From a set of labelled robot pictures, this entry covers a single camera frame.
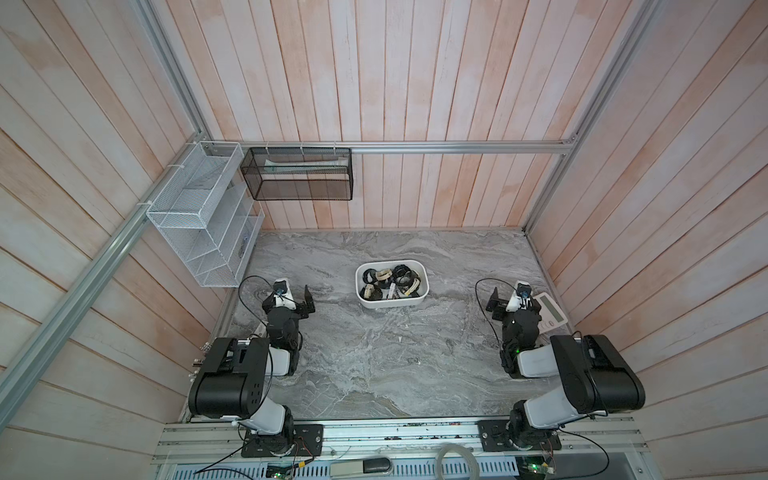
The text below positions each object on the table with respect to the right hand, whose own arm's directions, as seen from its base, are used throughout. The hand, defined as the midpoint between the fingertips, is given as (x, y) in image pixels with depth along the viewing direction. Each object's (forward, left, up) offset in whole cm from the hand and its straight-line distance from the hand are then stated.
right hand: (512, 289), depth 90 cm
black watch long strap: (+8, +33, -5) cm, 34 cm away
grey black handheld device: (-46, +44, -5) cm, 64 cm away
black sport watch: (+1, +44, -4) cm, 44 cm away
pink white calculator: (-5, -14, -8) cm, 17 cm away
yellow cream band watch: (+8, +40, -4) cm, 41 cm away
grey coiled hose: (-41, +20, -8) cm, 46 cm away
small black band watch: (+10, +46, -8) cm, 48 cm away
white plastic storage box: (+5, +37, -4) cm, 38 cm away
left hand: (-2, +68, 0) cm, 68 cm away
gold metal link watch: (+3, +30, -4) cm, 30 cm away
